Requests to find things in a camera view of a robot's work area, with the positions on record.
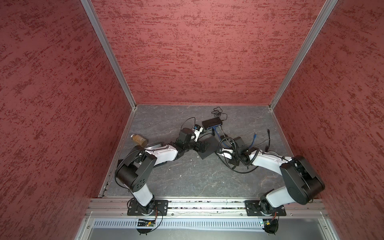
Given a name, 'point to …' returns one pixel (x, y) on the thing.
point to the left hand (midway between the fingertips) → (204, 143)
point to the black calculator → (155, 145)
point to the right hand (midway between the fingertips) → (229, 156)
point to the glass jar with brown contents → (139, 140)
